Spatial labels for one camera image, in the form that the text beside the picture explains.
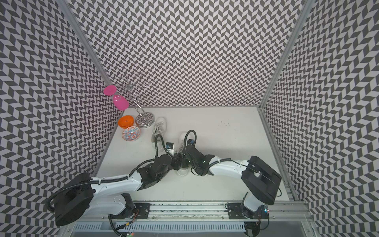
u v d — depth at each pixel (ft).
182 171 2.52
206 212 2.47
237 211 2.41
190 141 2.48
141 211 2.38
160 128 3.08
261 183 1.42
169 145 2.34
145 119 3.56
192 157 2.10
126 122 3.42
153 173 2.03
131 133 3.33
